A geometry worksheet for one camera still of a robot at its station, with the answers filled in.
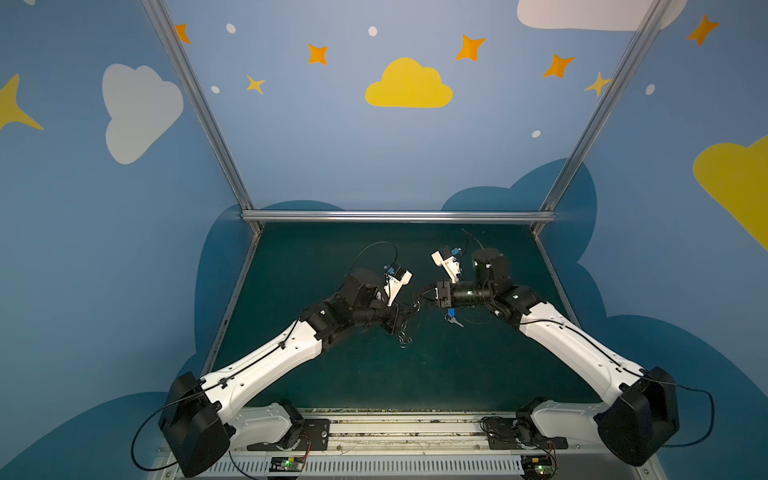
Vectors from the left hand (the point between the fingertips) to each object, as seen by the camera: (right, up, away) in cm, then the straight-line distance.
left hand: (418, 311), depth 71 cm
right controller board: (+29, -38, +1) cm, 48 cm away
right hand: (0, +4, +1) cm, 4 cm away
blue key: (+13, -6, +25) cm, 29 cm away
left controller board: (-32, -37, 0) cm, 49 cm away
